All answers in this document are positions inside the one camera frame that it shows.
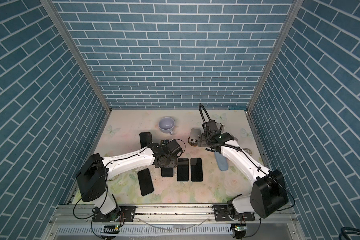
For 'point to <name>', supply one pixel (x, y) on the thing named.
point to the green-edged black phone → (182, 171)
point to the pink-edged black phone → (167, 172)
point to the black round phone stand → (193, 139)
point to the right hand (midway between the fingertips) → (205, 138)
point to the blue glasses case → (222, 161)
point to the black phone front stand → (145, 182)
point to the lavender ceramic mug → (166, 125)
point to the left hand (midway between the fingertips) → (171, 164)
